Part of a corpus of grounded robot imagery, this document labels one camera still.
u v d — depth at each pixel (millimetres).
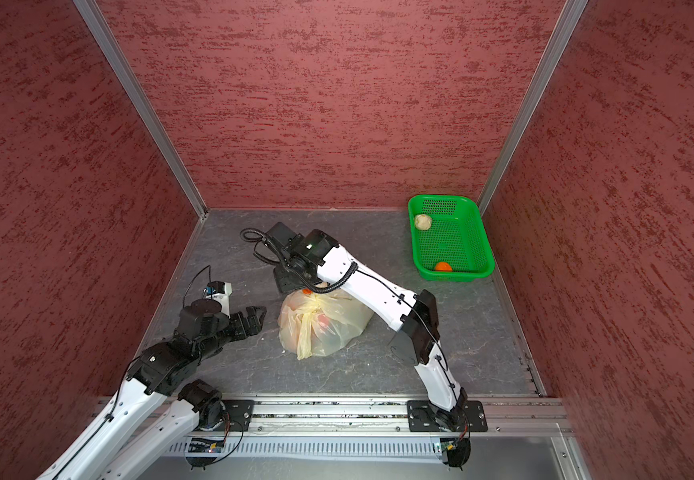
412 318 467
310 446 709
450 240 1108
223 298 674
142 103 874
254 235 574
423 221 1102
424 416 740
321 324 831
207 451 724
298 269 518
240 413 744
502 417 762
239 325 658
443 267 999
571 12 707
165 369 501
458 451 713
